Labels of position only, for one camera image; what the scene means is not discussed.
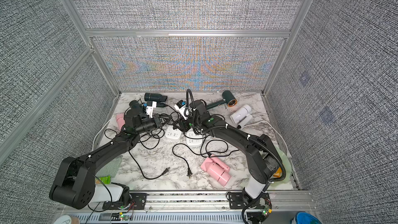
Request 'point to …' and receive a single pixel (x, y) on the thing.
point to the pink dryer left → (120, 120)
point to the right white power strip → (192, 142)
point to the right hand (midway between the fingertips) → (175, 118)
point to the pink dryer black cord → (189, 170)
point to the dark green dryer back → (154, 97)
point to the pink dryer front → (217, 169)
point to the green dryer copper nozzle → (228, 98)
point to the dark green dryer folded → (136, 108)
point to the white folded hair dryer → (242, 116)
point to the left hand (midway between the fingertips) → (174, 116)
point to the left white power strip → (172, 133)
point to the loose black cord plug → (165, 171)
